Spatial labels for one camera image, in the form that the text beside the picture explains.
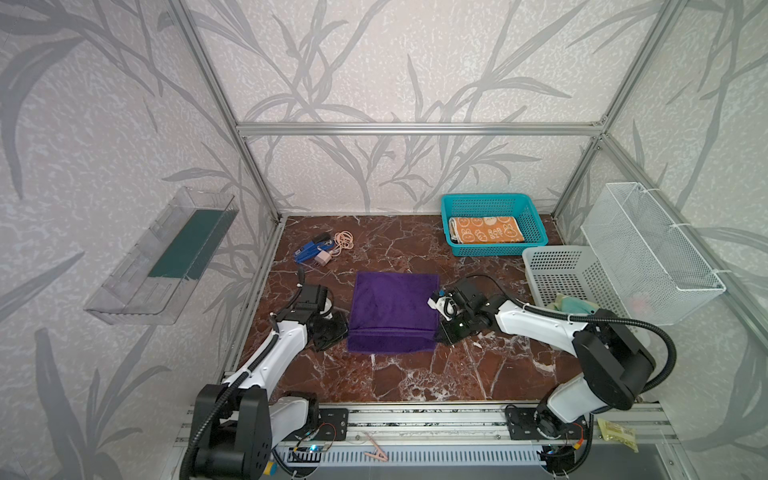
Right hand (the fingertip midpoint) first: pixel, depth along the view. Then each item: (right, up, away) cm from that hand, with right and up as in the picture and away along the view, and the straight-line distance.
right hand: (436, 328), depth 86 cm
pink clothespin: (-16, -24, -17) cm, 33 cm away
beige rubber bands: (-33, +26, +25) cm, 49 cm away
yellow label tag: (+42, -21, -16) cm, 50 cm away
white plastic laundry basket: (+42, +16, +16) cm, 48 cm away
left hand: (-25, +2, 0) cm, 25 cm away
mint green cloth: (+40, +7, +1) cm, 40 cm away
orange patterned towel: (+22, +30, +27) cm, 46 cm away
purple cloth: (-13, +3, +7) cm, 15 cm away
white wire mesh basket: (+43, +19, -24) cm, 53 cm away
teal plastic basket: (+32, +40, +29) cm, 59 cm away
